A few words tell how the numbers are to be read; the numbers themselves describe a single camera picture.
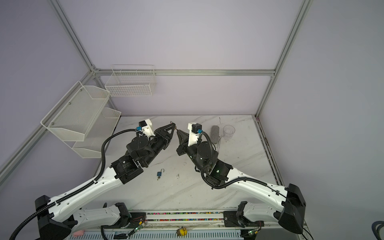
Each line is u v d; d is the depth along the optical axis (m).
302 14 0.70
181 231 0.69
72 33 0.76
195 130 0.52
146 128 0.59
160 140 0.57
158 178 0.88
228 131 1.07
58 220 0.40
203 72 0.93
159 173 0.88
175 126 0.63
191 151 0.57
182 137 0.60
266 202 0.43
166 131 0.64
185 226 0.73
